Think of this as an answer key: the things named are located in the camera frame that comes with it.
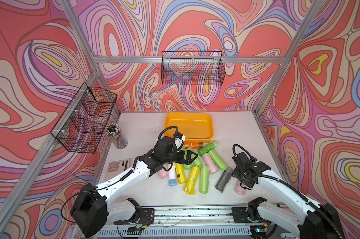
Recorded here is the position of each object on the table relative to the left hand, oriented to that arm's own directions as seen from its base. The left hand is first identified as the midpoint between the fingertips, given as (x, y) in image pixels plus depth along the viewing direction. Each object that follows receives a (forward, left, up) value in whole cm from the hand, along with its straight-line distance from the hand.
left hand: (193, 156), depth 75 cm
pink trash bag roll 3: (-12, -25, -14) cm, 31 cm away
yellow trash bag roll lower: (-10, +1, -15) cm, 19 cm away
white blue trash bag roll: (-6, +11, -15) cm, 20 cm away
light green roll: (+1, +2, -15) cm, 15 cm away
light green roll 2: (+5, -4, -16) cm, 18 cm away
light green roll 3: (+6, -17, -16) cm, 24 cm away
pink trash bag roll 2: (+4, -11, -15) cm, 19 cm away
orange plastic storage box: (+32, -6, -16) cm, 36 cm away
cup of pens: (+16, +46, 0) cm, 49 cm away
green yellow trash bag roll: (-1, +7, -16) cm, 17 cm away
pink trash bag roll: (-3, +17, -15) cm, 23 cm away
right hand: (-7, -27, -15) cm, 32 cm away
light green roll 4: (-7, -7, -15) cm, 18 cm away
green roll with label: (+14, -11, -15) cm, 23 cm away
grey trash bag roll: (-5, -19, -16) cm, 26 cm away
